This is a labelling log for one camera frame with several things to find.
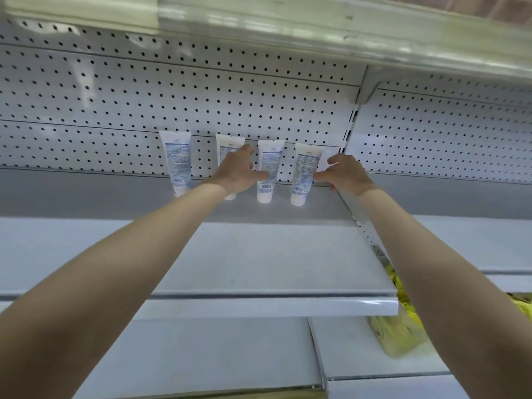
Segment person's left hand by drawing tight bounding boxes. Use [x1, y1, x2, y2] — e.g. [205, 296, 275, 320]
[209, 143, 271, 196]

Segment person's right hand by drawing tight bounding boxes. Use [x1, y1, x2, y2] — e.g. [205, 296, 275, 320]
[311, 152, 378, 197]

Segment person's right forearm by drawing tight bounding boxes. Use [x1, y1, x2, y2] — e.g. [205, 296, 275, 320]
[357, 186, 532, 399]

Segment person's left forearm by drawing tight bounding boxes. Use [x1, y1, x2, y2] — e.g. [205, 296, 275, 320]
[0, 182, 227, 399]

